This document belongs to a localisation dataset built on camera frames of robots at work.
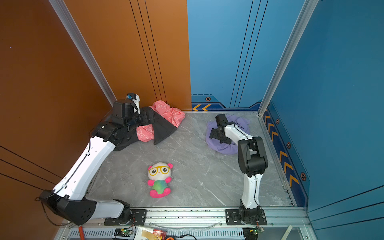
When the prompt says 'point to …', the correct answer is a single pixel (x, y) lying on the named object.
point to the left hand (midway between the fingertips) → (147, 111)
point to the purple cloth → (224, 148)
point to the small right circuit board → (256, 231)
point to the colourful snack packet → (148, 233)
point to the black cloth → (161, 128)
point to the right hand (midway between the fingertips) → (217, 137)
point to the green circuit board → (126, 231)
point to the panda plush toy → (159, 175)
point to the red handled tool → (81, 233)
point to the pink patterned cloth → (172, 115)
